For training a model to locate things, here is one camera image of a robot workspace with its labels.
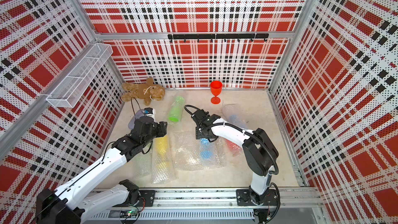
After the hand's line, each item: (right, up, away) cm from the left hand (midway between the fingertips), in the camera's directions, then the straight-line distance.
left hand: (165, 123), depth 81 cm
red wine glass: (+28, +22, +22) cm, 42 cm away
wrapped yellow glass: (+1, -22, -6) cm, 23 cm away
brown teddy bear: (-21, +19, +30) cm, 41 cm away
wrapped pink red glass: (+36, -14, +1) cm, 39 cm away
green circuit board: (-12, -40, -11) cm, 43 cm away
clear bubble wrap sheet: (+14, -18, +6) cm, 24 cm away
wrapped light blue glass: (+42, +3, +23) cm, 48 cm away
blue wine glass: (+22, -14, -5) cm, 27 cm away
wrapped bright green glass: (+2, +6, +21) cm, 22 cm away
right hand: (+22, -7, +7) cm, 24 cm away
